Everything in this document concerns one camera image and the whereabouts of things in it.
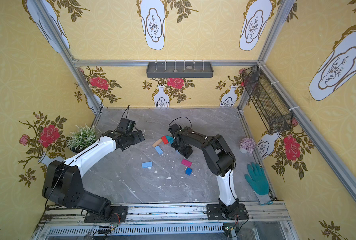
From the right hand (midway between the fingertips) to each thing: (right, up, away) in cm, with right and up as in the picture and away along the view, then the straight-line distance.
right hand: (177, 152), depth 96 cm
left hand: (-23, +10, -6) cm, 26 cm away
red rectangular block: (-9, +7, +5) cm, 12 cm away
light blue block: (-12, +1, 0) cm, 12 cm away
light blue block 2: (-18, -6, -6) cm, 20 cm away
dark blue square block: (+7, -9, -8) cm, 14 cm away
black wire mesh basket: (+57, +23, -10) cm, 62 cm away
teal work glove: (+45, -14, -14) cm, 50 cm away
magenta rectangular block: (+5, -6, -4) cm, 9 cm away
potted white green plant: (-52, +11, -15) cm, 55 cm away
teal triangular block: (-5, +8, +5) cm, 10 cm away
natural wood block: (-13, +6, +4) cm, 15 cm away
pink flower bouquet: (+42, +6, -7) cm, 44 cm away
